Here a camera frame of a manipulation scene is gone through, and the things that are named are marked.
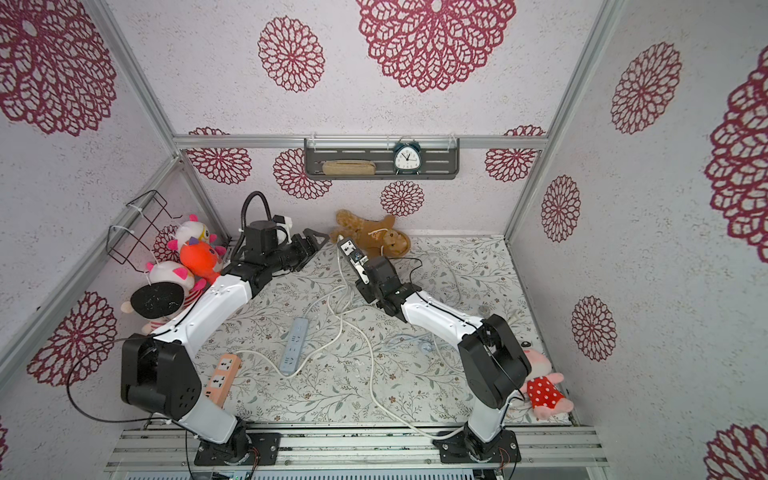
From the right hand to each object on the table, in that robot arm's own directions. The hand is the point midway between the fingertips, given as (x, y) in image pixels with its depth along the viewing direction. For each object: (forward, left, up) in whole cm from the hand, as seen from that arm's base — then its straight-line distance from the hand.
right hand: (366, 270), depth 88 cm
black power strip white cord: (-6, +1, +11) cm, 12 cm away
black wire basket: (0, +59, +17) cm, 61 cm away
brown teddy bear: (+25, 0, -10) cm, 27 cm away
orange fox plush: (0, +49, +4) cm, 49 cm away
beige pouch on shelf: (+24, +5, +20) cm, 31 cm away
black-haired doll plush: (-16, +52, +6) cm, 54 cm away
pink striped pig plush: (-4, +57, +4) cm, 57 cm away
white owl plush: (+13, +57, +5) cm, 58 cm away
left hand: (+2, +11, +9) cm, 14 cm away
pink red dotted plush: (-30, -46, -11) cm, 56 cm away
